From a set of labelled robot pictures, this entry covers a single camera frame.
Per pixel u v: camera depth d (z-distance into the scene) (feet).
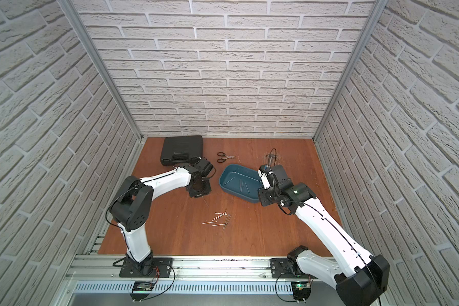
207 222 2.81
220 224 2.80
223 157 3.61
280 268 2.40
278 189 1.83
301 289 2.32
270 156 3.57
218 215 2.86
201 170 2.45
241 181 3.28
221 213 2.87
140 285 2.29
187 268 2.46
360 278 1.22
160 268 2.39
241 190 2.93
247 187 3.18
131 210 1.60
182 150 3.50
